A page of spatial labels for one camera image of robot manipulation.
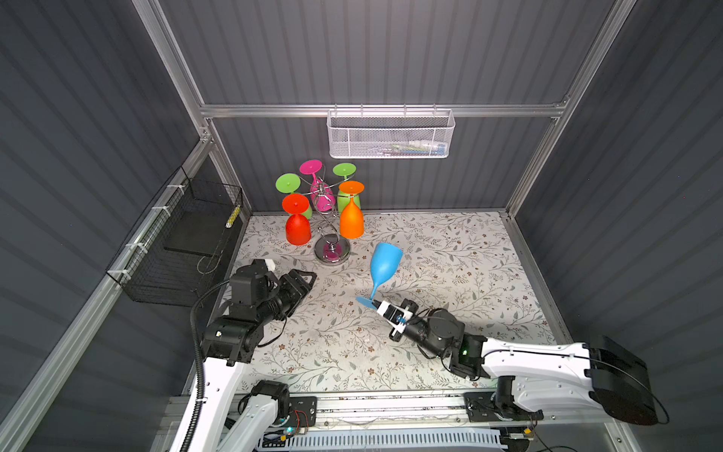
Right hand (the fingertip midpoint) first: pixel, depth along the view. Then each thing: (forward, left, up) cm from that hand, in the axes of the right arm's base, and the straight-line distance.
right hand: (379, 302), depth 70 cm
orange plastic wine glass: (+26, +8, +2) cm, 28 cm away
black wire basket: (+12, +54, +7) cm, 56 cm away
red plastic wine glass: (+24, +24, +1) cm, 34 cm away
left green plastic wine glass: (+35, +27, +10) cm, 45 cm away
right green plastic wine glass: (+41, +10, +10) cm, 44 cm away
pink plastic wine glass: (+32, +17, +8) cm, 37 cm away
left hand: (+3, +17, +4) cm, 17 cm away
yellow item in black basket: (+21, +43, +7) cm, 48 cm away
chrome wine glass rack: (+33, +18, -20) cm, 43 cm away
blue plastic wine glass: (+11, -2, +2) cm, 11 cm away
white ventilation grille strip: (-26, -9, -23) cm, 36 cm away
